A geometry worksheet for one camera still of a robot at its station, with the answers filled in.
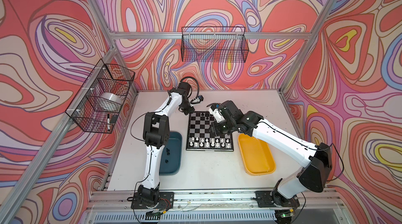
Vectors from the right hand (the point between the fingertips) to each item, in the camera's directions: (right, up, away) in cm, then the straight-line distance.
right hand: (211, 134), depth 76 cm
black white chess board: (-6, -5, +17) cm, 19 cm away
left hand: (-12, +12, +26) cm, 31 cm away
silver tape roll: (-48, +17, -2) cm, 51 cm away
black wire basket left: (-53, +15, -4) cm, 55 cm away
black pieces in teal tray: (-24, -12, +13) cm, 30 cm away
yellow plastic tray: (+26, -14, +11) cm, 32 cm away
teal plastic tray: (-22, -16, +10) cm, 29 cm away
